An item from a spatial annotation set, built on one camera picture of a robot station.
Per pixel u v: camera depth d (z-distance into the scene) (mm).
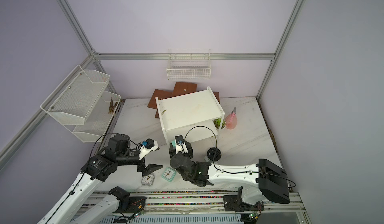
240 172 463
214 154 881
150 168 586
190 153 662
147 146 564
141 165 581
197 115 690
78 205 414
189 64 952
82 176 459
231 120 927
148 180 800
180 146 602
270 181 411
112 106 979
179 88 959
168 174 818
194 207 732
